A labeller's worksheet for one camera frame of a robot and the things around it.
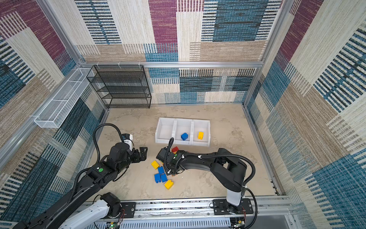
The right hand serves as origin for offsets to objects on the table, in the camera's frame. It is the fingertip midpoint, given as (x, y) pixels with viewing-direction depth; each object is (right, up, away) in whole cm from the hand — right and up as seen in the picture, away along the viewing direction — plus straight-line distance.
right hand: (172, 169), depth 86 cm
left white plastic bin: (-7, +23, +19) cm, 30 cm away
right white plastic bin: (+19, +25, +21) cm, 38 cm away
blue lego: (+7, +18, +14) cm, 24 cm away
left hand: (-16, +15, -8) cm, 24 cm away
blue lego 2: (-7, -1, +1) cm, 8 cm away
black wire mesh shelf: (-41, +55, +26) cm, 73 cm away
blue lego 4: (-5, -4, -3) cm, 7 cm away
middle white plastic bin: (+5, +25, +20) cm, 32 cm away
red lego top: (+1, +10, +8) cm, 13 cm away
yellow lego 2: (-11, +2, +1) cm, 11 cm away
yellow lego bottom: (-1, -6, -6) cm, 9 cm away
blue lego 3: (-9, -4, -3) cm, 10 cm away
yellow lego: (+18, +19, +14) cm, 29 cm away
